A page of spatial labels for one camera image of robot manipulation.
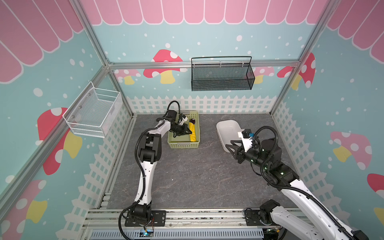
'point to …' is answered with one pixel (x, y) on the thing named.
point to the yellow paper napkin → (192, 127)
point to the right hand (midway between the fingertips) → (228, 143)
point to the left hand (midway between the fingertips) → (190, 133)
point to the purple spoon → (193, 120)
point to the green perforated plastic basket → (183, 142)
